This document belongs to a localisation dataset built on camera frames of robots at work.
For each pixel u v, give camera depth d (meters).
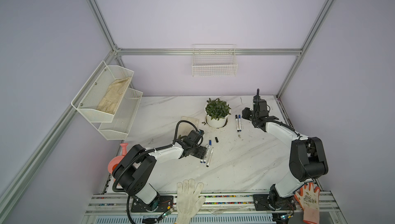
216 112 0.89
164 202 0.74
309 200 0.73
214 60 0.95
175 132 0.67
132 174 0.44
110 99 0.78
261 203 0.73
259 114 0.73
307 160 0.47
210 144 0.93
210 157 0.88
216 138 0.96
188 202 0.74
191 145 0.70
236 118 1.07
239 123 1.04
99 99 0.78
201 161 0.86
